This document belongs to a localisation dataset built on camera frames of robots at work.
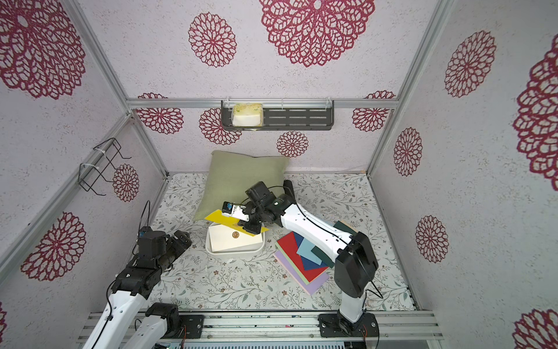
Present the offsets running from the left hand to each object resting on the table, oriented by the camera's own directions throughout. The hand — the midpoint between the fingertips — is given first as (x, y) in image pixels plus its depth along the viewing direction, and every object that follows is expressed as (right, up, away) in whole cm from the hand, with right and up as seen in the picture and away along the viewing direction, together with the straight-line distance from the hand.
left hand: (182, 241), depth 79 cm
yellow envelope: (+14, +9, -4) cm, 17 cm away
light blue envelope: (+47, -7, +12) cm, 48 cm away
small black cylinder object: (+40, +20, +30) cm, 54 cm away
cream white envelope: (+11, -1, +13) cm, 17 cm away
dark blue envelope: (+47, -11, +9) cm, 49 cm away
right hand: (+21, +9, 0) cm, 23 cm away
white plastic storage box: (+23, -5, +8) cm, 25 cm away
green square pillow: (+12, +26, +23) cm, 36 cm away
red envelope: (+40, -4, +13) cm, 42 cm away
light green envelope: (+41, -10, +8) cm, 43 cm away
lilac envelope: (+49, -18, +4) cm, 52 cm away
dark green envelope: (+54, -8, +10) cm, 56 cm away
